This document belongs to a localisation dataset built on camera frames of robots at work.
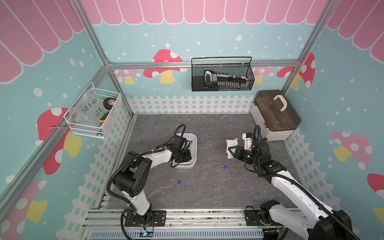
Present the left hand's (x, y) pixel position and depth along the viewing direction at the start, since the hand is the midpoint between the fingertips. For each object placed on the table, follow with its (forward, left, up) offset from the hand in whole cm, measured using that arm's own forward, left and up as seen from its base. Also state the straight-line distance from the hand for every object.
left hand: (190, 159), depth 93 cm
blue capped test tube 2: (-13, +6, -3) cm, 15 cm away
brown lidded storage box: (+31, -59, +10) cm, 67 cm away
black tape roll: (+17, +44, +32) cm, 57 cm away
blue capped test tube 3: (-4, -22, -2) cm, 22 cm away
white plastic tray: (+16, -1, +2) cm, 16 cm away
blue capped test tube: (+2, -1, +17) cm, 17 cm away
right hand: (-1, -21, +17) cm, 27 cm away
